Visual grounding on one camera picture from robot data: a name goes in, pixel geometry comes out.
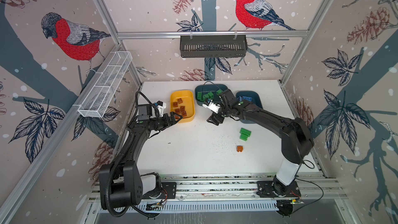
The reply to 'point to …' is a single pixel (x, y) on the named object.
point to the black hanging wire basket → (231, 46)
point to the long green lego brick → (199, 95)
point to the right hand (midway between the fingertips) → (210, 116)
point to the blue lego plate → (247, 98)
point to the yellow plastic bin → (188, 97)
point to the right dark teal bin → (255, 100)
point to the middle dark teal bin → (205, 88)
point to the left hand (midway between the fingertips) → (176, 119)
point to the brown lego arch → (239, 148)
